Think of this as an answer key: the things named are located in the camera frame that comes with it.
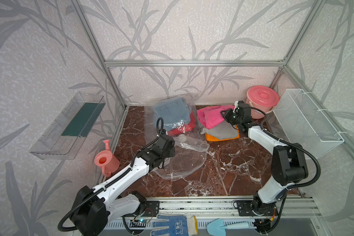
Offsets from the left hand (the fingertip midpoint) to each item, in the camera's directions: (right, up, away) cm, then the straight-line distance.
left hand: (172, 147), depth 83 cm
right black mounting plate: (+41, -28, -10) cm, 51 cm away
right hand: (+30, +22, +9) cm, 38 cm away
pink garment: (+24, +18, +9) cm, 31 cm away
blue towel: (0, +20, +21) cm, 28 cm away
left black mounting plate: (-9, -29, -9) cm, 32 cm away
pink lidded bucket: (+62, +31, +18) cm, 71 cm away
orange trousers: (+24, +3, +16) cm, 29 cm away
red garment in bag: (+7, +10, +15) cm, 19 cm away
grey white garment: (+33, +8, +17) cm, 38 cm away
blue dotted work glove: (+5, -34, -13) cm, 37 cm away
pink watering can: (-37, -6, -2) cm, 37 cm away
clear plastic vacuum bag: (+11, 0, -4) cm, 12 cm away
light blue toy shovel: (+23, -35, -14) cm, 44 cm away
